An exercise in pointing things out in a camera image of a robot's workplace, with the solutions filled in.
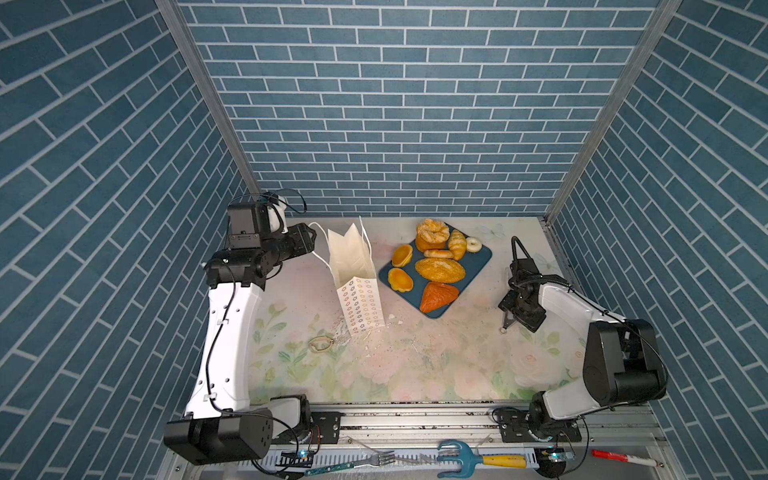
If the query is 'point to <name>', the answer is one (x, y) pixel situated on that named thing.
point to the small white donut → (473, 244)
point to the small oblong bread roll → (438, 253)
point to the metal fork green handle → (372, 462)
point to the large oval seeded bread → (440, 270)
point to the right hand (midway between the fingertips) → (511, 310)
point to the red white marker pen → (627, 458)
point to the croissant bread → (457, 244)
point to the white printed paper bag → (352, 267)
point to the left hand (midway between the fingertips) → (309, 232)
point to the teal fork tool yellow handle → (468, 459)
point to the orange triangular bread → (436, 295)
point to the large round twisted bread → (431, 234)
